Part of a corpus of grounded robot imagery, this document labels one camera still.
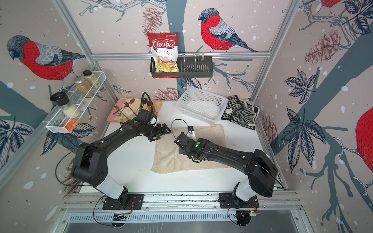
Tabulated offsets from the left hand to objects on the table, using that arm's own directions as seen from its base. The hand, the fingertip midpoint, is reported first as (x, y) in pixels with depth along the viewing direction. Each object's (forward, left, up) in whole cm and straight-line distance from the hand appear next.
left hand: (169, 131), depth 87 cm
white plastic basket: (+32, -28, -13) cm, 44 cm away
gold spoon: (+30, +48, -12) cm, 58 cm away
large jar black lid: (-3, +44, +23) cm, 50 cm away
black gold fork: (+33, +39, -12) cm, 53 cm away
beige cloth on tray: (+36, +34, -13) cm, 51 cm away
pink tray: (+38, +49, -13) cm, 64 cm away
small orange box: (-9, +42, +20) cm, 48 cm away
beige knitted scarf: (-12, +1, -11) cm, 16 cm away
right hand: (-8, -12, -2) cm, 15 cm away
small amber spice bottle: (+30, +20, -8) cm, 37 cm away
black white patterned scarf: (+19, -50, -5) cm, 54 cm away
